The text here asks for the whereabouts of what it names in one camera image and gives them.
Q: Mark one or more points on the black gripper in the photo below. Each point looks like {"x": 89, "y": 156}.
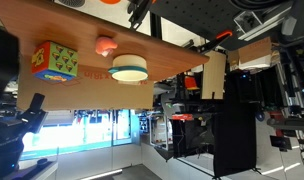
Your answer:
{"x": 12, "y": 133}

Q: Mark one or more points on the colourful patterned cube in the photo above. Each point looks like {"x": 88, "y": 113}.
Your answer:
{"x": 55, "y": 61}

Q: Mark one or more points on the black blurry foreground object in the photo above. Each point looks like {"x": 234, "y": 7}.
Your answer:
{"x": 3, "y": 63}

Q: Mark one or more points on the brown cardboard sheet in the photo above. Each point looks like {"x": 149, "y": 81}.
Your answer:
{"x": 92, "y": 96}

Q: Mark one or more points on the large glass window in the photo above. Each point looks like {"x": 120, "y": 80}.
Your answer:
{"x": 85, "y": 133}

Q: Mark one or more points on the pink plush toy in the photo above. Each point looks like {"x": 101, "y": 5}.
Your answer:
{"x": 104, "y": 45}

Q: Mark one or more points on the cream bowl teal rim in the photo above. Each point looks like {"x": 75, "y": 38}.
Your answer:
{"x": 128, "y": 66}

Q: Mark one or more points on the black round mesh object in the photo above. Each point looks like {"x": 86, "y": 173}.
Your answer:
{"x": 72, "y": 2}

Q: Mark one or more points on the orange round object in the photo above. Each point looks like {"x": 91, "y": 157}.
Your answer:
{"x": 109, "y": 1}

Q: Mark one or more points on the orange black bar clamp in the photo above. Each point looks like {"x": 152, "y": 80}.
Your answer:
{"x": 222, "y": 34}
{"x": 138, "y": 13}

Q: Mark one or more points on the red label bar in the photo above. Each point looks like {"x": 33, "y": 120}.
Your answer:
{"x": 182, "y": 117}

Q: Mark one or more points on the small red object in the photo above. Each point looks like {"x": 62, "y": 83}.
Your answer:
{"x": 191, "y": 83}

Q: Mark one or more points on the black equipment rack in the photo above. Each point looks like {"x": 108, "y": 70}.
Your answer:
{"x": 192, "y": 136}

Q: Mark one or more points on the light wood panel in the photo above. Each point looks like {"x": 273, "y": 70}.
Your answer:
{"x": 213, "y": 75}

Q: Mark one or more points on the black perforated breadboard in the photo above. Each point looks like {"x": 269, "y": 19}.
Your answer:
{"x": 198, "y": 13}

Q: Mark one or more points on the white block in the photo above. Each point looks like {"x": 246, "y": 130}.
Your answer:
{"x": 255, "y": 63}

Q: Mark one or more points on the brown cardboard box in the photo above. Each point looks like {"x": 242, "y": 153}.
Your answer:
{"x": 255, "y": 50}

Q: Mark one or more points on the small black monitor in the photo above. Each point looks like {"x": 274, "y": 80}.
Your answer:
{"x": 280, "y": 143}

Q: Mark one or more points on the silver metal tripod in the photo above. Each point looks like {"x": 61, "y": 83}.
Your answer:
{"x": 303, "y": 156}

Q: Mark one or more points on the aluminium extrusion rail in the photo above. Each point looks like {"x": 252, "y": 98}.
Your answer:
{"x": 255, "y": 23}

